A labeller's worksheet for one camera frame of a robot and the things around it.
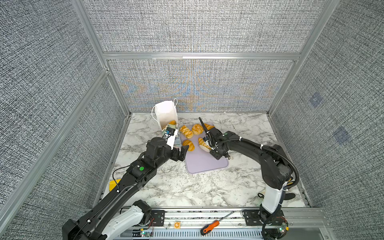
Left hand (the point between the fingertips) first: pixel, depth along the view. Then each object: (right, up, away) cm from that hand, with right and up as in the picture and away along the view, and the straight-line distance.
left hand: (180, 143), depth 73 cm
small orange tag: (-2, -39, -2) cm, 39 cm away
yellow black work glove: (+58, -29, +7) cm, 65 cm away
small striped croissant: (+5, -5, +24) cm, 25 cm away
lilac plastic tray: (+10, -14, +22) cm, 28 cm away
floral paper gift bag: (-10, +15, +22) cm, 28 cm away
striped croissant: (+18, +8, +34) cm, 39 cm away
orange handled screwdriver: (+13, -39, -4) cm, 41 cm away
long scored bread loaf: (+13, -4, +21) cm, 25 cm away
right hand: (+22, -7, +20) cm, 30 cm away
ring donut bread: (-7, +11, +29) cm, 32 cm away
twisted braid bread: (+3, +3, +29) cm, 30 cm away
